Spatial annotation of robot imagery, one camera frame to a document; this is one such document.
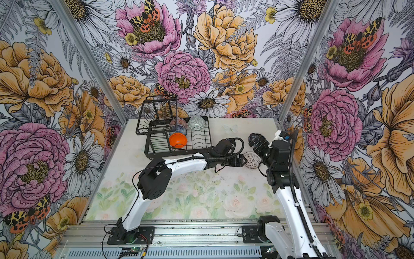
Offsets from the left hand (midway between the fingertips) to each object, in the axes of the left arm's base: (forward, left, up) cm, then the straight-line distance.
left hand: (239, 164), depth 89 cm
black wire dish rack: (+23, +43, -3) cm, 49 cm away
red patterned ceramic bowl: (+37, +38, -4) cm, 53 cm away
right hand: (+1, -4, +18) cm, 19 cm away
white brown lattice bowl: (+6, -10, -6) cm, 13 cm away
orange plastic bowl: (+20, +36, -4) cm, 42 cm away
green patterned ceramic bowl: (+36, +25, -4) cm, 44 cm away
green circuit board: (-37, +50, -8) cm, 63 cm away
